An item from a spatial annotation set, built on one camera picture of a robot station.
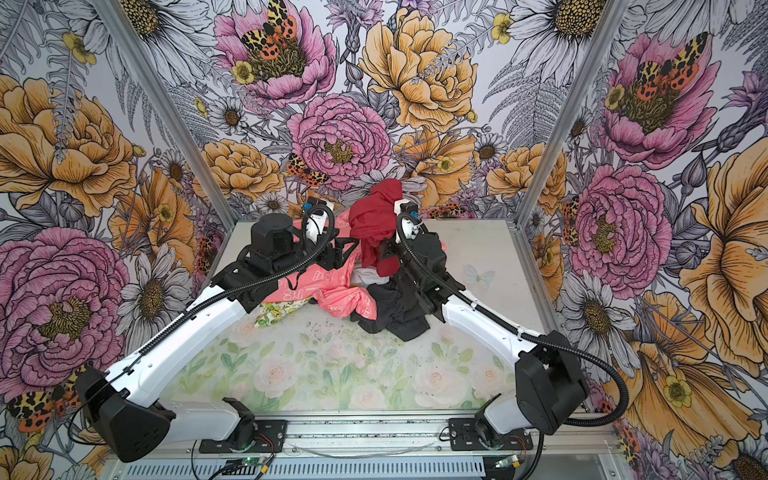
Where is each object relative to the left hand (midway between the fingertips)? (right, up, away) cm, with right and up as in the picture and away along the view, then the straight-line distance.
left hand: (345, 244), depth 72 cm
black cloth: (+12, -19, +17) cm, 28 cm away
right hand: (+8, +5, +4) cm, 10 cm away
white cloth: (+3, -10, +25) cm, 27 cm away
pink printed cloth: (-6, -11, +20) cm, 24 cm away
